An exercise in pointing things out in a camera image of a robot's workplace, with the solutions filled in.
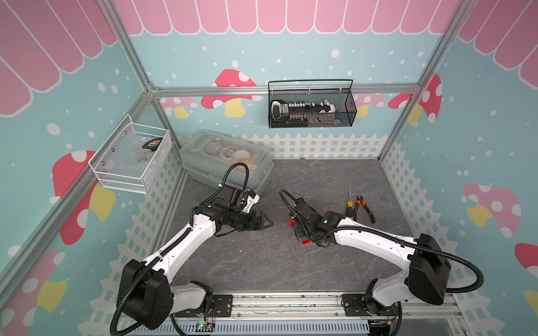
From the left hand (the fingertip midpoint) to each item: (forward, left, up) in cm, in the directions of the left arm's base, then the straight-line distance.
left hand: (263, 228), depth 78 cm
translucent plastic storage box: (+33, +25, +5) cm, 42 cm away
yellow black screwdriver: (+18, -40, -14) cm, 46 cm away
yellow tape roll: (+35, +11, +3) cm, 37 cm away
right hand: (+3, -14, -5) cm, 15 cm away
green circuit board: (-29, +21, -16) cm, 39 cm away
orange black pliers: (+23, -46, -14) cm, 54 cm away
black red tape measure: (+24, +42, +19) cm, 52 cm away
